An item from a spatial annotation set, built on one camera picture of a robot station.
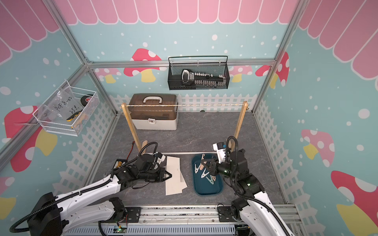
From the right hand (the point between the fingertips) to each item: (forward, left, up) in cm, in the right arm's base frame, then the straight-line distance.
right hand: (202, 161), depth 71 cm
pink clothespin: (-2, 0, -1) cm, 2 cm away
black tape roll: (+31, +64, +14) cm, 72 cm away
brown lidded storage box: (+46, +34, -11) cm, 58 cm away
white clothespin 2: (+5, +3, -20) cm, 21 cm away
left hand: (-4, +16, -11) cm, 20 cm away
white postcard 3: (+3, +16, -13) cm, 21 cm away
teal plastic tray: (-4, -2, -20) cm, 21 cm away
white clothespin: (+2, -2, -20) cm, 20 cm away
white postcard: (-5, +16, -20) cm, 26 cm away
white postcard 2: (-4, +12, -21) cm, 24 cm away
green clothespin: (-2, -5, -20) cm, 21 cm away
